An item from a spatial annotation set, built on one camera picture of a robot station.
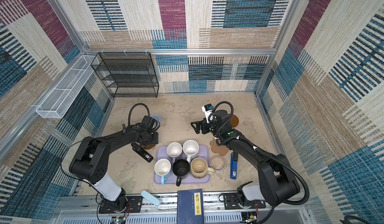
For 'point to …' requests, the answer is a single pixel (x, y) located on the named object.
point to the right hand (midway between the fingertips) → (198, 123)
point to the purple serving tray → (161, 152)
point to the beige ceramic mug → (199, 168)
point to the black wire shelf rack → (127, 74)
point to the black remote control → (139, 150)
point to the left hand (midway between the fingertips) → (156, 138)
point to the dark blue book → (190, 206)
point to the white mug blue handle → (162, 167)
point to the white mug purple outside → (174, 150)
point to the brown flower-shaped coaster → (221, 150)
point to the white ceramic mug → (190, 148)
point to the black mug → (181, 169)
